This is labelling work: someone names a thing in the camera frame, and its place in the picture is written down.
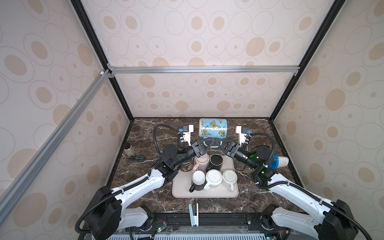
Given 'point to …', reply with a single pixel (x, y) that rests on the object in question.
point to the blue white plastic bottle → (278, 161)
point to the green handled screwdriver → (140, 158)
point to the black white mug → (198, 180)
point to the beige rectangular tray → (181, 181)
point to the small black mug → (216, 161)
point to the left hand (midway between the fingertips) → (217, 144)
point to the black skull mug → (187, 166)
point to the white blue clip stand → (194, 214)
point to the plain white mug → (229, 177)
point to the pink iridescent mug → (202, 163)
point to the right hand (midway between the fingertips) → (216, 143)
